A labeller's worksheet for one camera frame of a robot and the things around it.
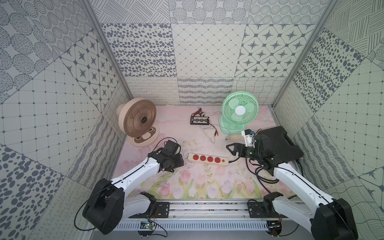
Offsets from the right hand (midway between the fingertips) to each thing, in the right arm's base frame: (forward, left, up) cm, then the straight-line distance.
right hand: (232, 148), depth 82 cm
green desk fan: (+20, -5, +11) cm, 24 cm away
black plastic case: (+7, -34, -9) cm, 36 cm away
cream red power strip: (-1, +13, -10) cm, 17 cm away
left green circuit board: (-34, +43, -12) cm, 57 cm away
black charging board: (+30, +19, -11) cm, 37 cm away
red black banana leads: (+20, +6, -12) cm, 25 cm away
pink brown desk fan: (+10, +52, +14) cm, 55 cm away
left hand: (-4, +30, -6) cm, 31 cm away
